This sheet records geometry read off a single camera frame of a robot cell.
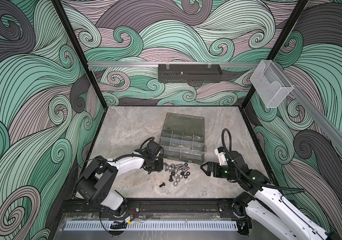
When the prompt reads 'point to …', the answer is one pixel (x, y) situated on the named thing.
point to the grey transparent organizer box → (182, 138)
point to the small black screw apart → (162, 185)
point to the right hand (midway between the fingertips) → (207, 168)
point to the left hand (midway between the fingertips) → (161, 167)
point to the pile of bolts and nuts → (178, 171)
